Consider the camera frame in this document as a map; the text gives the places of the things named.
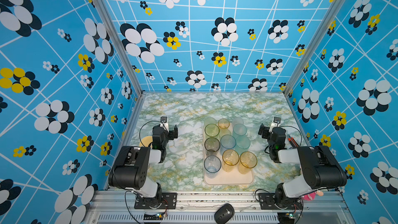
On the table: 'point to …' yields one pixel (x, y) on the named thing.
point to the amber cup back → (248, 159)
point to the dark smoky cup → (212, 146)
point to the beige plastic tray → (226, 178)
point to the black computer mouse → (224, 214)
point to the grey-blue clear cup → (212, 165)
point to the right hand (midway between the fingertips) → (272, 125)
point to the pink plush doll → (311, 196)
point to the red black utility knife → (292, 140)
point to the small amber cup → (223, 124)
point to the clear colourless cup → (237, 120)
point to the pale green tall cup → (210, 120)
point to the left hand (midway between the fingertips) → (168, 124)
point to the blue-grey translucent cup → (227, 142)
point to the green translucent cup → (212, 130)
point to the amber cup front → (230, 160)
